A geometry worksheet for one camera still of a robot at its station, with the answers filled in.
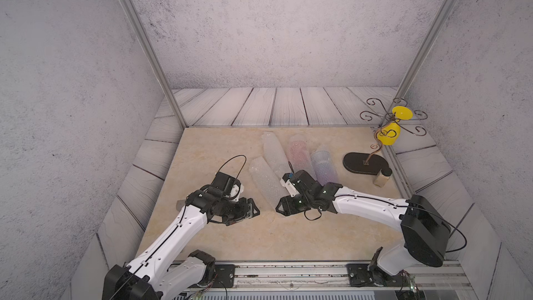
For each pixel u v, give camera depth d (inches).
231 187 25.7
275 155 40.1
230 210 25.8
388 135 29.2
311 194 25.0
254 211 28.0
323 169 35.9
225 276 28.6
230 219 26.1
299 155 38.2
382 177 35.9
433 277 28.9
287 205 27.9
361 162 40.9
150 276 15.6
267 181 35.0
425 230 16.8
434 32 32.7
